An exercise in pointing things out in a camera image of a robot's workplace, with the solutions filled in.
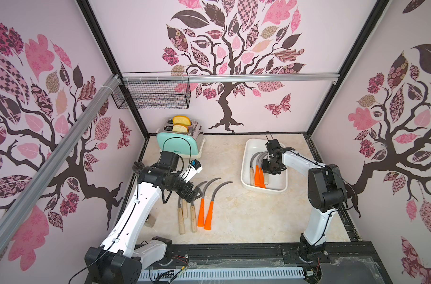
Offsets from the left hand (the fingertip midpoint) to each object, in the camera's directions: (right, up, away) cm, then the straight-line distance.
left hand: (191, 192), depth 74 cm
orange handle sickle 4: (+34, +4, +24) cm, 42 cm away
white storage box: (+44, 0, +20) cm, 48 cm away
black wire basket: (-36, +56, +48) cm, 82 cm away
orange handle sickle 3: (+36, +4, +24) cm, 43 cm away
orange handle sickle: (+3, -14, +11) cm, 18 cm away
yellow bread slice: (-10, +36, +26) cm, 46 cm away
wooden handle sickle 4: (+30, +1, +22) cm, 37 cm away
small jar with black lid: (-20, -15, +6) cm, 26 cm away
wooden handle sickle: (-7, -15, +10) cm, 19 cm away
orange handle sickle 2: (+7, -17, +9) cm, 20 cm away
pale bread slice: (-10, +31, +24) cm, 40 cm away
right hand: (+38, +7, +24) cm, 45 cm away
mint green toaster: (-7, +21, +27) cm, 35 cm away
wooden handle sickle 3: (-1, -13, +11) cm, 18 cm away
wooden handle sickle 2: (-5, -11, +13) cm, 18 cm away
